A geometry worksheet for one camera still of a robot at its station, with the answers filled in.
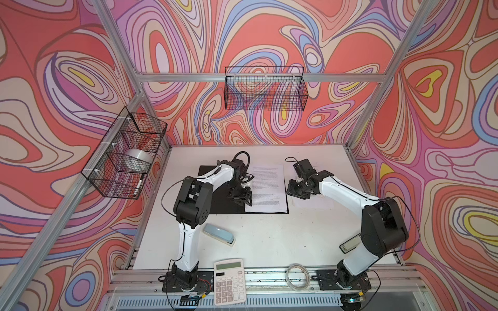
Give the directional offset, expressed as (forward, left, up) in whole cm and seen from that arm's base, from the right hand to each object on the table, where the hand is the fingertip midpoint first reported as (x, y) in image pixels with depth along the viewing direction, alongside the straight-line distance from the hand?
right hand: (291, 196), depth 90 cm
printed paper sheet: (+7, +10, -5) cm, 14 cm away
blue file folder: (-2, +33, -1) cm, 33 cm away
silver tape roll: (+6, +62, +25) cm, 67 cm away
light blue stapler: (-16, +33, -3) cm, 37 cm away
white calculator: (-34, +29, -4) cm, 44 cm away
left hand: (-1, +20, -4) cm, 21 cm away
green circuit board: (-38, +44, -8) cm, 58 cm away
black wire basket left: (+2, +70, +23) cm, 74 cm away
